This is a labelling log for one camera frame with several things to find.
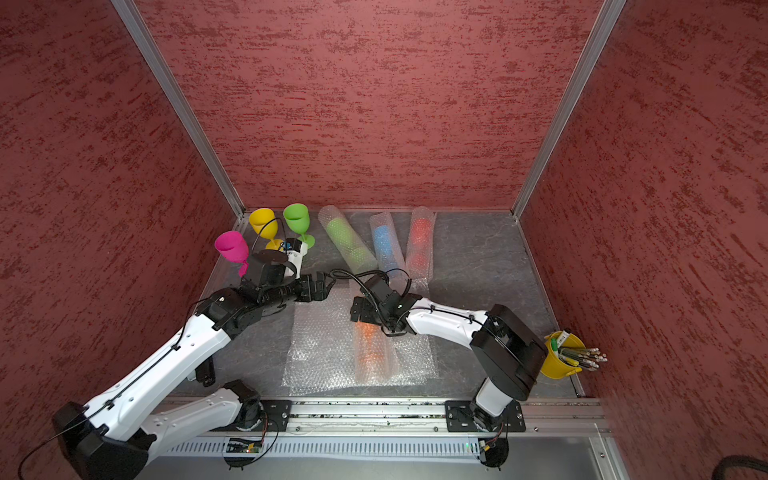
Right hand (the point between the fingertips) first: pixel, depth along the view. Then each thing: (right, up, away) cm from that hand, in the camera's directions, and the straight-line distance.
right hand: (363, 319), depth 86 cm
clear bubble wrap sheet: (-11, -10, -3) cm, 15 cm away
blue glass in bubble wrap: (+7, +19, +14) cm, 25 cm away
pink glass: (-40, +21, +3) cm, 45 cm away
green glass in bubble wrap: (-5, +19, +13) cm, 24 cm away
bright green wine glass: (-25, +32, +16) cm, 43 cm away
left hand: (-10, +12, -11) cm, 19 cm away
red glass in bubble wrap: (+18, +22, +16) cm, 33 cm away
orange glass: (+4, -6, -10) cm, 13 cm away
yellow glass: (-37, +30, +17) cm, 50 cm away
